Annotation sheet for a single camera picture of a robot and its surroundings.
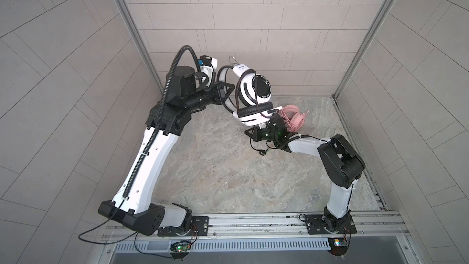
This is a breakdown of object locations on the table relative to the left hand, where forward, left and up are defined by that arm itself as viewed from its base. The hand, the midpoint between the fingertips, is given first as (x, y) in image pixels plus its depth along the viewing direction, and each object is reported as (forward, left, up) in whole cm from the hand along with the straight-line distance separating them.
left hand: (237, 84), depth 57 cm
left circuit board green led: (-40, +20, -41) cm, 61 cm away
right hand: (+5, -3, -37) cm, 37 cm away
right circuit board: (-39, -38, -45) cm, 71 cm away
